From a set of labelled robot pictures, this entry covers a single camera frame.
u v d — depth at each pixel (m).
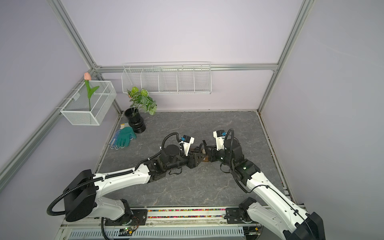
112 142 1.02
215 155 0.65
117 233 0.71
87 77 0.83
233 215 0.74
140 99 0.87
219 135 0.66
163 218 0.75
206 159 0.67
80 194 0.41
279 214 0.44
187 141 0.67
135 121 1.00
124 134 1.07
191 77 1.06
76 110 0.77
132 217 0.73
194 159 0.66
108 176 0.47
